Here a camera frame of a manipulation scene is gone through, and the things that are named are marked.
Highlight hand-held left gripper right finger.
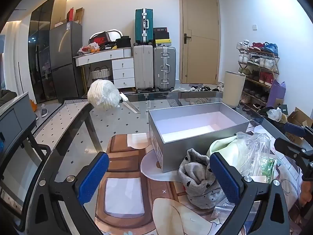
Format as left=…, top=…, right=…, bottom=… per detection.
left=209, top=152, right=290, bottom=235

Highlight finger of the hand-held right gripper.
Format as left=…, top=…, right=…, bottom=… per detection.
left=274, top=137, right=313, bottom=163
left=284, top=122, right=313, bottom=137

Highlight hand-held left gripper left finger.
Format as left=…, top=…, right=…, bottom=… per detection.
left=31, top=151, right=110, bottom=235

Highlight light green cloth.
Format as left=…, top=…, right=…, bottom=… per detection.
left=207, top=136, right=250, bottom=177

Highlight green label packet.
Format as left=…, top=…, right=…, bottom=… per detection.
left=260, top=157, right=279, bottom=183

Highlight grey dotted sock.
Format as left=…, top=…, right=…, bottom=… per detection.
left=178, top=148, right=227, bottom=209

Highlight small clear zip bag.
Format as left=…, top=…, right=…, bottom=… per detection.
left=213, top=198, right=242, bottom=217

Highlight silver cardboard box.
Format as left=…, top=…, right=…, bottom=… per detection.
left=148, top=102, right=250, bottom=173

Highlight open brown cardboard box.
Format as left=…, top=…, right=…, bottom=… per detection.
left=285, top=107, right=313, bottom=145

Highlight white plastic bag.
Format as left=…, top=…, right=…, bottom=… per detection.
left=266, top=106, right=283, bottom=122

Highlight printed cartoon desk mat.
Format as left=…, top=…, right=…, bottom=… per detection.
left=94, top=124, right=306, bottom=235

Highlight purple bag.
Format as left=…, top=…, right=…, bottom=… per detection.
left=266, top=79, right=286, bottom=108

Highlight white dotted rug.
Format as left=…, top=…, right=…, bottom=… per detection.
left=34, top=98, right=92, bottom=144

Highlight beige cylindrical bin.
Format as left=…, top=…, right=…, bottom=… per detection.
left=224, top=71, right=246, bottom=108

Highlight metal shoe rack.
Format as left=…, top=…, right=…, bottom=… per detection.
left=236, top=39, right=280, bottom=112

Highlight assorted shoes collection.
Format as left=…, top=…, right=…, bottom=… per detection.
left=236, top=39, right=279, bottom=110

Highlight white wrapped bundle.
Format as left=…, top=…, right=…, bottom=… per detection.
left=87, top=80, right=121, bottom=113

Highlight scattered sneakers and sandals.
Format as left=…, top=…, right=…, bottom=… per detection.
left=171, top=82, right=224, bottom=106

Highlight dark grey equipment stand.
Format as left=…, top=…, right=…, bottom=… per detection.
left=0, top=92, right=50, bottom=233

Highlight wicker basket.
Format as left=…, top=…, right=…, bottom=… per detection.
left=90, top=66, right=113, bottom=82

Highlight white dresser desk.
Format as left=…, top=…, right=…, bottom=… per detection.
left=73, top=47, right=136, bottom=90

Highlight grey refrigerator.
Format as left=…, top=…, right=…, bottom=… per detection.
left=49, top=21, right=84, bottom=103

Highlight beige suitcase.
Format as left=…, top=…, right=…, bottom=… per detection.
left=133, top=44, right=154, bottom=91

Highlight silver suitcase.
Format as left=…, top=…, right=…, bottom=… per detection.
left=153, top=46, right=176, bottom=91

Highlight bag of oranges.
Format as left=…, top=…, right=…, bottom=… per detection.
left=79, top=43, right=101, bottom=54

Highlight beige wooden door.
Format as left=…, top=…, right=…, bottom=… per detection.
left=178, top=0, right=220, bottom=85

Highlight dark glass cabinet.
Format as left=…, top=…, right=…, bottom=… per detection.
left=27, top=0, right=67, bottom=104

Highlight black handbag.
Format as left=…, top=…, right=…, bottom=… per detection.
left=115, top=36, right=132, bottom=48

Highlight red and black shoe box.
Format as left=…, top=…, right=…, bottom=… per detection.
left=89, top=31, right=109, bottom=45

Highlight teal suitcase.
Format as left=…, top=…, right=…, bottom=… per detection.
left=135, top=8, right=154, bottom=46

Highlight black flat box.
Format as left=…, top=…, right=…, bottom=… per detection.
left=153, top=27, right=169, bottom=40

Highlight brown cardboard carton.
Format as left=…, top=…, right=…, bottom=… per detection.
left=73, top=7, right=85, bottom=25

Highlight white handled scraper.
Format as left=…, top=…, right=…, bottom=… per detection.
left=119, top=92, right=141, bottom=114

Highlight white round frame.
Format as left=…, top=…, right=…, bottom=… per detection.
left=108, top=29, right=124, bottom=42

